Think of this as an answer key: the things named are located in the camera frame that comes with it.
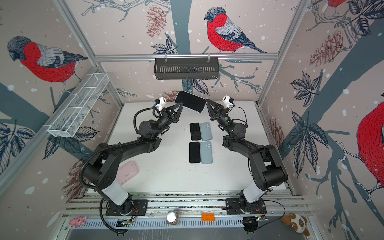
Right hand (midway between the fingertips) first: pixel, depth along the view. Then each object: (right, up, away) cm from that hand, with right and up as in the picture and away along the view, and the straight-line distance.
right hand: (206, 103), depth 67 cm
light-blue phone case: (+2, -30, +28) cm, 41 cm away
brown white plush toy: (+42, -55, 0) cm, 69 cm away
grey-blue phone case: (+2, -18, +37) cm, 41 cm away
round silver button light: (-15, -49, -5) cm, 52 cm away
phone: (-6, -30, +26) cm, 40 cm away
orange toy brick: (+1, -55, +3) cm, 55 cm away
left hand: (-10, -1, -2) cm, 10 cm away
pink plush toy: (-60, -55, +1) cm, 82 cm away
